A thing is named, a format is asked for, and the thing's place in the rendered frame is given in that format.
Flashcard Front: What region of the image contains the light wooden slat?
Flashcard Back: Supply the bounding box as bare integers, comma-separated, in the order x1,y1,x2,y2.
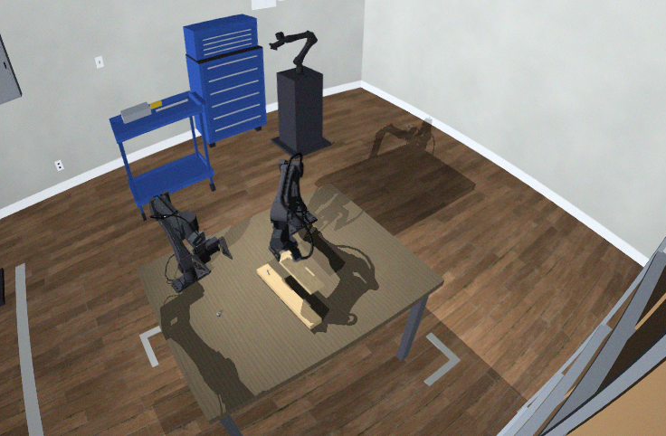
279,251,324,295

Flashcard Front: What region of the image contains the pale yellow flat bar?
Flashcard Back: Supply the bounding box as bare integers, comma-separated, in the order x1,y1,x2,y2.
257,264,322,329

